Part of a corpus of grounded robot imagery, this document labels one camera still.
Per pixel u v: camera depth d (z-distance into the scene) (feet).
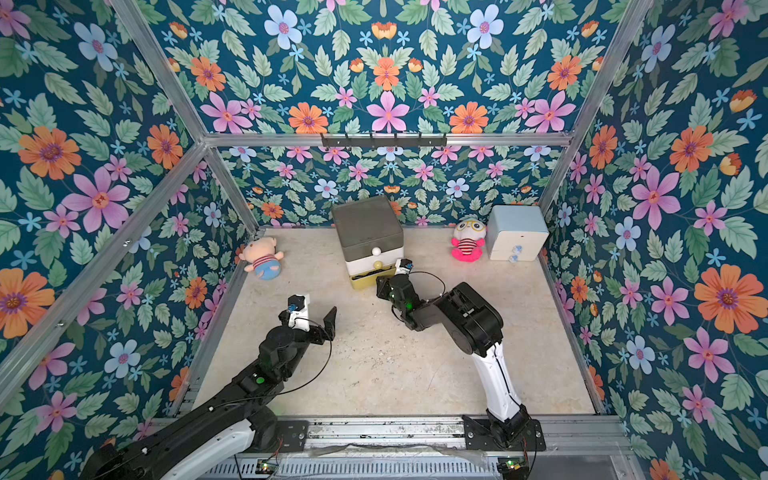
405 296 2.63
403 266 2.99
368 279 3.23
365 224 3.90
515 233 3.27
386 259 3.15
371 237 2.96
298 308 2.20
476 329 1.82
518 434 2.10
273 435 2.23
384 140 3.03
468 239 3.56
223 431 1.77
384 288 2.97
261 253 3.42
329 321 2.44
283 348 1.95
